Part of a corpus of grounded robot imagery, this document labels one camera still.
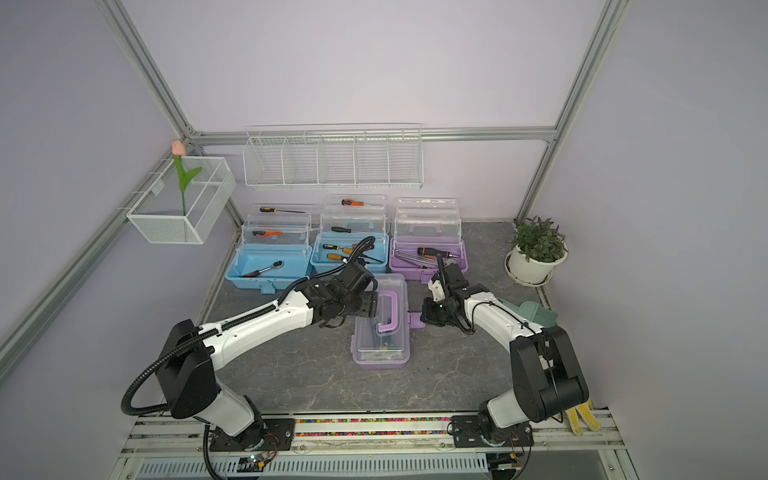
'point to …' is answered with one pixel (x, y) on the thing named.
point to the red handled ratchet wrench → (256, 273)
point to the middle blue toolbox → (346, 221)
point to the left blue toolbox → (275, 248)
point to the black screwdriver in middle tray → (340, 229)
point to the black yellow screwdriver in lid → (276, 210)
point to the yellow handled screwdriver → (334, 256)
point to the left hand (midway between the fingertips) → (365, 303)
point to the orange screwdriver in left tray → (264, 234)
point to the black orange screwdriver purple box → (431, 252)
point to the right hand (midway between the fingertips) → (422, 315)
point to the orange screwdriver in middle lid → (347, 202)
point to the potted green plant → (537, 246)
